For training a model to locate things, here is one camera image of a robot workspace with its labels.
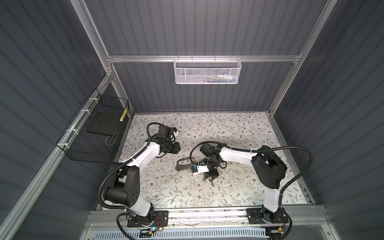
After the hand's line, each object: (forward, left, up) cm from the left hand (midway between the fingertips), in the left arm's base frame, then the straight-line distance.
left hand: (177, 148), depth 90 cm
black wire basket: (-1, +39, +18) cm, 43 cm away
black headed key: (-17, -19, -8) cm, 27 cm away
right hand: (-14, -17, -9) cm, 24 cm away
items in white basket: (+33, -28, +26) cm, 51 cm away
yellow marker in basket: (+10, +28, +19) cm, 36 cm away
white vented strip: (-42, +11, -10) cm, 44 cm away
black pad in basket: (+4, +34, +21) cm, 40 cm away
